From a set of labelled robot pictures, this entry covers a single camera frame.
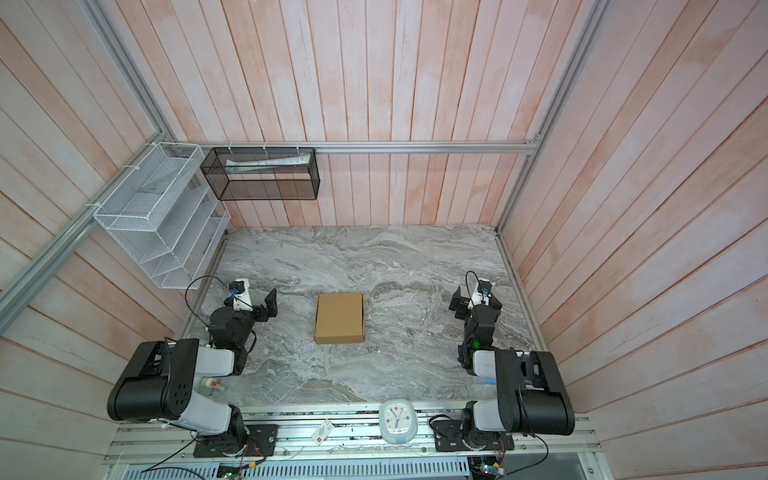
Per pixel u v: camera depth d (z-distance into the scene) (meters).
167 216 0.73
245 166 0.89
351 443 0.73
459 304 0.81
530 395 0.44
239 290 0.76
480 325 0.67
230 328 0.70
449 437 0.73
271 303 0.82
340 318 0.90
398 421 0.75
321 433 0.74
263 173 1.04
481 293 0.75
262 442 0.73
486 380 0.83
